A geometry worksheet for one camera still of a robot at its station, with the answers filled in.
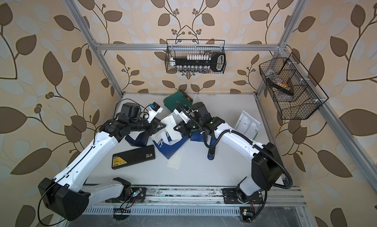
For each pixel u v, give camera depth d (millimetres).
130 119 576
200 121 608
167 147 764
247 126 802
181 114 685
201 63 849
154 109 637
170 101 1148
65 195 369
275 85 737
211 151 870
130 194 723
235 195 657
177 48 912
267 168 423
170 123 739
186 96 1116
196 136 907
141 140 886
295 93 738
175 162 864
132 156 866
